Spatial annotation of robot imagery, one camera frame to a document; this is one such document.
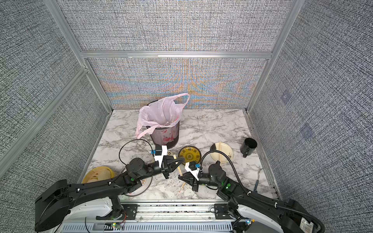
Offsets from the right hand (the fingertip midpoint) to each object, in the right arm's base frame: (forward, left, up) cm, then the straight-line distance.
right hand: (179, 173), depth 70 cm
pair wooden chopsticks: (0, 0, +6) cm, 6 cm away
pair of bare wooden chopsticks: (+22, -26, -16) cm, 37 cm away
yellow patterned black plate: (+19, -6, -17) cm, 26 cm away
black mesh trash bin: (+22, +9, -3) cm, 24 cm away
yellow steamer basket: (+5, +47, -13) cm, 49 cm away
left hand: (+2, -3, +11) cm, 11 cm away
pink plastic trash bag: (+39, +11, 0) cm, 41 cm away
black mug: (+19, -41, -11) cm, 46 cm away
